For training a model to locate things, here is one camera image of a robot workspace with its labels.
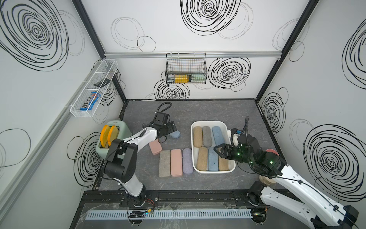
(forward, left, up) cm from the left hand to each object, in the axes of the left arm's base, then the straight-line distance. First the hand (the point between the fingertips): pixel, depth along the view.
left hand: (169, 128), depth 94 cm
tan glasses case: (-22, -33, -3) cm, 40 cm away
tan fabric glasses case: (-4, -19, -3) cm, 19 cm away
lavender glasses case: (-21, -12, -3) cm, 24 cm away
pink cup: (-16, -60, +4) cm, 62 cm away
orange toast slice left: (-15, +32, +15) cm, 38 cm away
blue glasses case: (-2, -33, -3) cm, 33 cm away
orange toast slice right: (-14, +28, +14) cm, 34 cm away
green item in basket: (+20, -17, +27) cm, 38 cm away
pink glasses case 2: (-21, -6, -6) cm, 23 cm away
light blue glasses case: (-19, -28, -4) cm, 34 cm away
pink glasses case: (-11, +9, -5) cm, 15 cm away
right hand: (-21, -27, +14) cm, 37 cm away
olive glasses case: (-22, -21, -3) cm, 30 cm away
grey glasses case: (-7, -25, -2) cm, 26 cm away
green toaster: (-10, +25, +8) cm, 28 cm away
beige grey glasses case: (-22, +1, -4) cm, 23 cm away
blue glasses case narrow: (-2, -4, -3) cm, 6 cm away
